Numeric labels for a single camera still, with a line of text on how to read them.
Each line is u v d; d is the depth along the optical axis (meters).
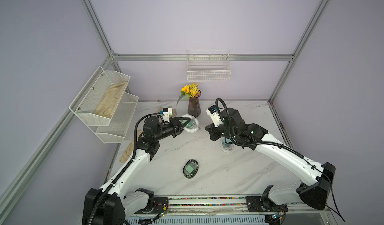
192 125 0.71
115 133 0.75
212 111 0.61
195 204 0.75
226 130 0.54
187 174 0.82
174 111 1.13
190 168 0.84
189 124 0.70
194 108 1.07
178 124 0.66
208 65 0.95
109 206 0.39
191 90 0.93
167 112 0.70
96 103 0.78
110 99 0.80
